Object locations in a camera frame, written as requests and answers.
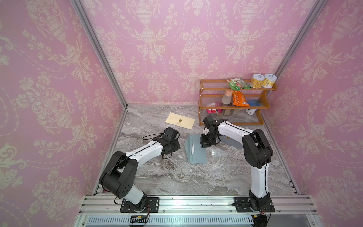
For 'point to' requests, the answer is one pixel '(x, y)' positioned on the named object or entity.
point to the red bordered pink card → (193, 149)
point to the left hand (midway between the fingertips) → (178, 147)
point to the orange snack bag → (238, 99)
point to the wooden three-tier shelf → (211, 93)
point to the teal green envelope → (195, 153)
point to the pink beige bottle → (226, 98)
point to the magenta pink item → (210, 111)
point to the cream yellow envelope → (180, 120)
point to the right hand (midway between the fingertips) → (201, 145)
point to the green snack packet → (237, 83)
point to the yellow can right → (269, 81)
